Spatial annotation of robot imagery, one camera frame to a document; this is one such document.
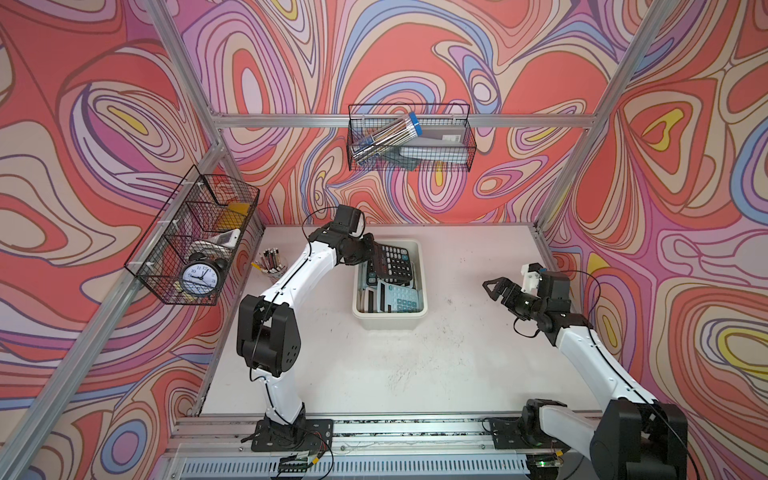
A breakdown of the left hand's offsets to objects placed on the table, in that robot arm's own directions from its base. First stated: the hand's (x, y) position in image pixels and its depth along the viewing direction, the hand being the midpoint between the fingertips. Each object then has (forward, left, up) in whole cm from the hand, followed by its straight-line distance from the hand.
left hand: (378, 250), depth 88 cm
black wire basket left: (-12, +46, +12) cm, 49 cm away
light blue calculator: (-11, -5, -10) cm, 16 cm away
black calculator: (-2, -3, -5) cm, 6 cm away
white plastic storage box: (-16, -5, -14) cm, 22 cm away
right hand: (-13, -34, -6) cm, 37 cm away
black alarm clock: (-18, +40, +11) cm, 46 cm away
